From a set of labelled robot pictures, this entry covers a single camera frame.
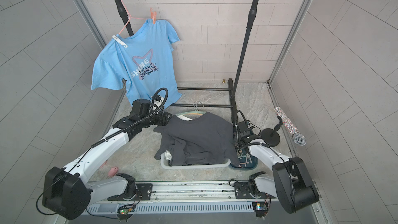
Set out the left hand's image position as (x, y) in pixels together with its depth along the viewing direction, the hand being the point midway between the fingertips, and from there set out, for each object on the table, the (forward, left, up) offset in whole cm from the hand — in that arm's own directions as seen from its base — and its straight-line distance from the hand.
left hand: (171, 112), depth 81 cm
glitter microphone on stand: (-8, -56, -12) cm, 58 cm away
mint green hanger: (+3, -10, -4) cm, 11 cm away
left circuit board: (-41, +14, -12) cm, 45 cm away
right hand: (-6, -39, -17) cm, 43 cm away
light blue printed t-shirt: (+20, +14, +16) cm, 29 cm away
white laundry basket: (-24, 0, -7) cm, 25 cm away
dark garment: (-13, -20, -5) cm, 24 cm away
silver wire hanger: (+20, -13, -15) cm, 28 cm away
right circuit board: (-40, -44, -16) cm, 61 cm away
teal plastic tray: (-20, -41, -14) cm, 48 cm away
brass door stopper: (+40, -33, -15) cm, 54 cm away
